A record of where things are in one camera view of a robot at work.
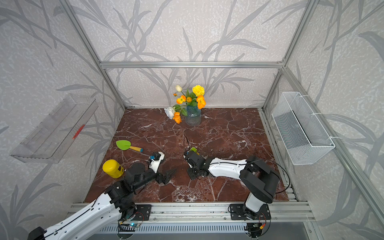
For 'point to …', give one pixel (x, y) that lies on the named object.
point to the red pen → (78, 131)
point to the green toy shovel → (125, 145)
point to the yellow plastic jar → (112, 168)
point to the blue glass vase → (194, 116)
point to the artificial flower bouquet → (195, 98)
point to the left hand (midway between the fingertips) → (171, 165)
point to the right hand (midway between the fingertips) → (190, 170)
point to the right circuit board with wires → (255, 229)
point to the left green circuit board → (128, 226)
